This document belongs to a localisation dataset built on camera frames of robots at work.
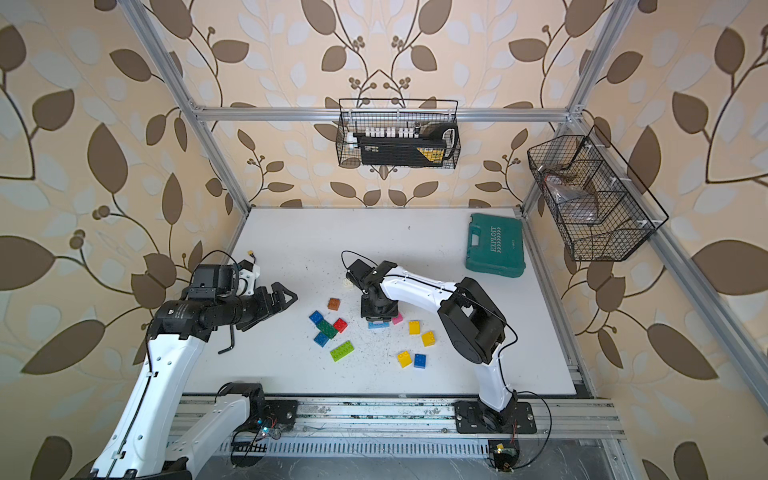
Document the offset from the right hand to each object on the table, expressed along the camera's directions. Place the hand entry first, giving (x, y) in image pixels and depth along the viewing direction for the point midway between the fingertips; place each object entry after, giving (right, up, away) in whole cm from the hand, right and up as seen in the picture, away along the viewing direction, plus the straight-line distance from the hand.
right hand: (374, 318), depth 89 cm
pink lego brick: (+7, -1, +2) cm, 7 cm away
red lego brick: (-10, -2, 0) cm, 11 cm away
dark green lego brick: (-14, -3, 0) cm, 15 cm away
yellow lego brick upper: (+12, -3, 0) cm, 12 cm away
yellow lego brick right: (+16, -5, -3) cm, 17 cm away
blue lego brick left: (-15, -6, -3) cm, 17 cm away
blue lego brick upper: (-18, 0, +2) cm, 18 cm away
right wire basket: (+57, +30, -15) cm, 66 cm away
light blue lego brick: (+1, -2, 0) cm, 2 cm away
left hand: (-21, +9, -17) cm, 28 cm away
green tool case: (+41, +22, +13) cm, 48 cm away
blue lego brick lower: (+13, -10, -7) cm, 18 cm away
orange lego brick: (-13, +3, +5) cm, 14 cm away
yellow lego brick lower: (+9, -10, -6) cm, 15 cm away
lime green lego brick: (-10, -9, -4) cm, 14 cm away
